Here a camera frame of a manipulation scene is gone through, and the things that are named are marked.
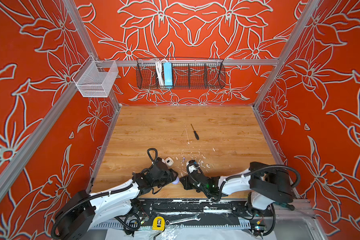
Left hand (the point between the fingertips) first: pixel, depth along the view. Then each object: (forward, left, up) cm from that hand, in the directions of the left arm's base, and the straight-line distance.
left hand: (176, 177), depth 81 cm
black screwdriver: (+32, -11, -2) cm, 34 cm away
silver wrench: (-21, +3, -2) cm, 21 cm away
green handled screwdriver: (-11, -58, -1) cm, 59 cm away
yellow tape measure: (-21, +7, 0) cm, 23 cm away
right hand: (-2, 0, -1) cm, 2 cm away
